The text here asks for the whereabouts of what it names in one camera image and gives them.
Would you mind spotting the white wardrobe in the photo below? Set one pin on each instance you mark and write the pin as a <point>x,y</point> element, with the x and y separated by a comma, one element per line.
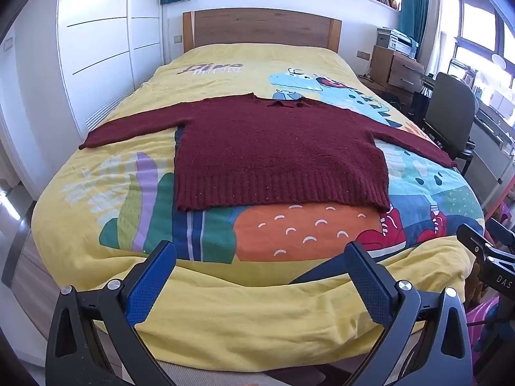
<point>100,48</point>

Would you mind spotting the yellow dinosaur print blanket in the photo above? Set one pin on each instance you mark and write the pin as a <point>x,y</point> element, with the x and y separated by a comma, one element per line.
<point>120,152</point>

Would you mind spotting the grey office chair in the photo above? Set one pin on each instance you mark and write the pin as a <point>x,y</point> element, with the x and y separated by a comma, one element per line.
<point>452,108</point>

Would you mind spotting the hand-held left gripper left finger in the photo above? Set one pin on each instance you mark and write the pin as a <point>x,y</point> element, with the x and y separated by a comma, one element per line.
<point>149,285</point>

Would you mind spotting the wooden drawer cabinet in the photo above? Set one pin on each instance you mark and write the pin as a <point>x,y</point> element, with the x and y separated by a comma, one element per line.
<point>396,70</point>

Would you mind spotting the wall socket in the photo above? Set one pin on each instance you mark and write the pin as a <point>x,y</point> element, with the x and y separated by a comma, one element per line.
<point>363,54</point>

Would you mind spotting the white printer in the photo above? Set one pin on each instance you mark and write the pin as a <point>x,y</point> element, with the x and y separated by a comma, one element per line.
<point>396,42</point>

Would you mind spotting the dark framed window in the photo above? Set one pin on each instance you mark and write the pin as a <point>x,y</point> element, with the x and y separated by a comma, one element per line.
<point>478,16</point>

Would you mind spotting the black bag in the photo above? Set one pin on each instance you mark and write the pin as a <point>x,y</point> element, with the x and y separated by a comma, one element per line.
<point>419,102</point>

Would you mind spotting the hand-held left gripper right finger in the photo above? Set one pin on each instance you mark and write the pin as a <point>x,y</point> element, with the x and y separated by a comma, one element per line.
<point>368,285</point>

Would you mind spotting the round white desk lamp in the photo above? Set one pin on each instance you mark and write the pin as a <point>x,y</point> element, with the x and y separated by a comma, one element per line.
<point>499,60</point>

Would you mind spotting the dark red knitted sweater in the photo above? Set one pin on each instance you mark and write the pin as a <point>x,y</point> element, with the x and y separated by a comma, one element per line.
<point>281,148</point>

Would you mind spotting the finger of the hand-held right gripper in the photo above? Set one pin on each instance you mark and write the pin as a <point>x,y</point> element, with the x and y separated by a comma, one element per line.
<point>476,241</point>

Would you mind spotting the wooden bed headboard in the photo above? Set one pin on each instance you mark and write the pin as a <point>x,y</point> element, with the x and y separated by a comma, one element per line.
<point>261,28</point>

